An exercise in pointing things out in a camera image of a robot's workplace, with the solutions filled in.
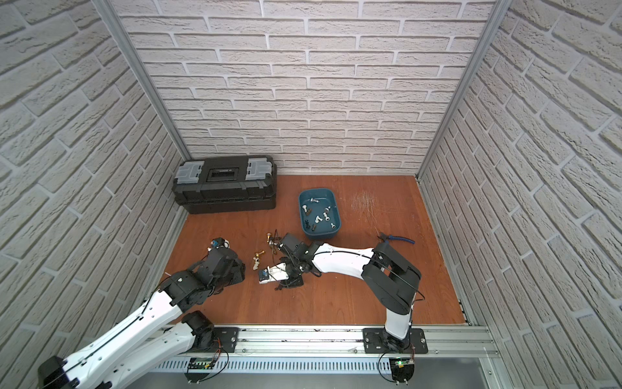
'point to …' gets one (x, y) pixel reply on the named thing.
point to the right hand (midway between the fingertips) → (283, 275)
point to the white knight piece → (304, 206)
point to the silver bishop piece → (327, 210)
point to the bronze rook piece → (313, 228)
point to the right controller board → (402, 369)
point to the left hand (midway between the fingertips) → (245, 264)
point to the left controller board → (198, 363)
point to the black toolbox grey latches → (226, 183)
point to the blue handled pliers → (385, 237)
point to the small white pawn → (333, 226)
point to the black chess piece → (307, 224)
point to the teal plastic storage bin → (319, 215)
